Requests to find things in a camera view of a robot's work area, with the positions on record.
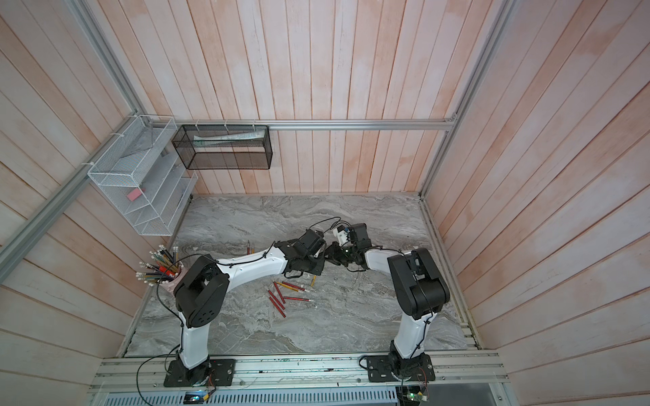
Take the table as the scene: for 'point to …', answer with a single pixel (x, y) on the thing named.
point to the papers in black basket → (217, 140)
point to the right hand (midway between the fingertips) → (320, 254)
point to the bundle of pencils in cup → (165, 266)
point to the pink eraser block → (134, 194)
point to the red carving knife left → (277, 300)
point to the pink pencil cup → (171, 285)
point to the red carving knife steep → (280, 293)
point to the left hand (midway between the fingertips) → (319, 268)
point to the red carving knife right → (299, 299)
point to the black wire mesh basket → (224, 146)
